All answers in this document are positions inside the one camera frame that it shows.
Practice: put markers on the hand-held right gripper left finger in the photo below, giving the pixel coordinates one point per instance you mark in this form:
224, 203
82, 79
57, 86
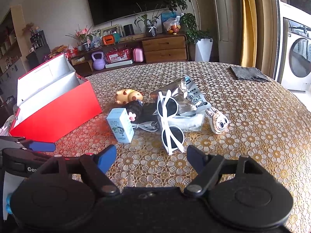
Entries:
107, 156

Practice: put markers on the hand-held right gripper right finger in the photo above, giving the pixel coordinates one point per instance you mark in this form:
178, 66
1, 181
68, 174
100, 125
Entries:
194, 157

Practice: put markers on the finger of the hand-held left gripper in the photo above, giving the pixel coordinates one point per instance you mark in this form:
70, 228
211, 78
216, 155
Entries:
17, 161
41, 146

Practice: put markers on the red cardboard box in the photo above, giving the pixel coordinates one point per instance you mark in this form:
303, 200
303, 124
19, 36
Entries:
60, 116

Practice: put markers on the clear plastic bag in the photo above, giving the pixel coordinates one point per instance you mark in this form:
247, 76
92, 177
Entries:
192, 94
192, 123

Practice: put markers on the white sunglasses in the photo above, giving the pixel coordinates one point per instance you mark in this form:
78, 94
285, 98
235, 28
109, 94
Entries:
172, 134

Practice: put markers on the small light blue carton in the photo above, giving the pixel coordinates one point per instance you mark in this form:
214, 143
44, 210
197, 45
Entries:
120, 126

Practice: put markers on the white bunny toy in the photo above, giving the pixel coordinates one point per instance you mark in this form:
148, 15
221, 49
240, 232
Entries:
218, 122

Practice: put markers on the black scrunchie with pink flower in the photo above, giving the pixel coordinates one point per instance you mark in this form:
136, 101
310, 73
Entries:
134, 108

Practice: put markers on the black flat object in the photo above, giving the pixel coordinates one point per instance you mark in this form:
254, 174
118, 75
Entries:
149, 111

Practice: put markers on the yellow spotted animal toy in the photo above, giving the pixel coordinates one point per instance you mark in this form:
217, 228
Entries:
126, 96

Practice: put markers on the floral patterned tablecloth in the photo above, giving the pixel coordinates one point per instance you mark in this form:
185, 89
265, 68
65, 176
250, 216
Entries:
255, 126

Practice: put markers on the black cabinet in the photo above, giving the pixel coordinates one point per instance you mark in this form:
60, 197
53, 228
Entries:
37, 57

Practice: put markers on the purple kettlebell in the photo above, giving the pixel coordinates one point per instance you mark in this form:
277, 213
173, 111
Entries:
98, 63

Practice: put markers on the pile of colourful snack packets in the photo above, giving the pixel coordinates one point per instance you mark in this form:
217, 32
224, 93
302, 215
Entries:
59, 51

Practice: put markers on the grey cloth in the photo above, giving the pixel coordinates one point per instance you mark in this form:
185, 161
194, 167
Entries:
247, 72

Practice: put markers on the red gift box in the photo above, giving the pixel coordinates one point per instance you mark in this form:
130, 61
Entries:
117, 56

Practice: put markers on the black coffee machine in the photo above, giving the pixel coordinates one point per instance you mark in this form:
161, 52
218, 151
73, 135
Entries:
37, 40

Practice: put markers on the pink case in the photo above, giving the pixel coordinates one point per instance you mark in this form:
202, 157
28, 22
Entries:
138, 54

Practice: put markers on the tall plant in white planter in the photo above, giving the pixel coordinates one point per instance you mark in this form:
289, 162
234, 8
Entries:
204, 49

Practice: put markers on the wooden shelf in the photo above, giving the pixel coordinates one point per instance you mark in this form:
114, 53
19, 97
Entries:
14, 36

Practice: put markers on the wooden television cabinet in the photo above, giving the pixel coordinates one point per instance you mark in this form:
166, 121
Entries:
165, 46

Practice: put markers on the pink flower plant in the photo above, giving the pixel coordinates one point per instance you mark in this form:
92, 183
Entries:
83, 37

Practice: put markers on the illustrated card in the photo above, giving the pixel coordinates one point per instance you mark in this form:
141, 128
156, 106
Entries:
96, 37

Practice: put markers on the black speaker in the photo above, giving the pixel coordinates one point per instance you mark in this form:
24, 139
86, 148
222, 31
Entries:
128, 30

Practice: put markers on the green plant in checkered pot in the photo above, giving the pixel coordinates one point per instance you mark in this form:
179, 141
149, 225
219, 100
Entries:
150, 30

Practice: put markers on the plastic bag of fruit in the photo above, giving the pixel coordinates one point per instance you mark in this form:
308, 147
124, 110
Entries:
173, 25

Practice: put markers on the blue box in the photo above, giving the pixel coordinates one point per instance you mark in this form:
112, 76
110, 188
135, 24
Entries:
167, 17

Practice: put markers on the yellow curtain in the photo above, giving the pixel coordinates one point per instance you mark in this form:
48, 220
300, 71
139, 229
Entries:
249, 24

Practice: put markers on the white washing machine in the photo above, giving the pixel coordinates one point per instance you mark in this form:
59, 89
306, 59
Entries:
296, 53

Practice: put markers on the black television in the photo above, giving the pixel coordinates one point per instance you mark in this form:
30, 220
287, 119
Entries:
126, 0

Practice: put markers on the photo frame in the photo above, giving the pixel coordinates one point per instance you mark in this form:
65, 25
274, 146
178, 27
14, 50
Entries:
109, 31

